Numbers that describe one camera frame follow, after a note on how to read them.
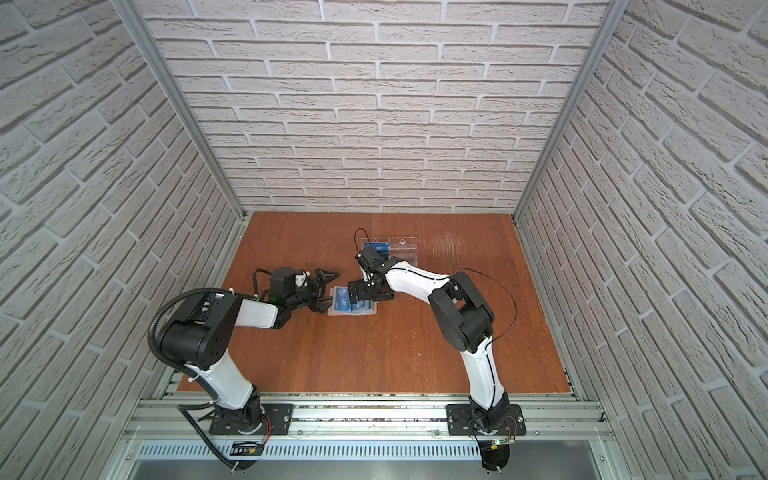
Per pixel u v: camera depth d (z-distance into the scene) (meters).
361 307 0.90
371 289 0.82
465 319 0.53
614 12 0.69
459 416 0.74
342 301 0.93
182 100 0.86
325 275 0.85
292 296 0.80
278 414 0.75
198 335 0.48
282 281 0.74
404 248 1.03
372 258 0.77
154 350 0.46
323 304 0.92
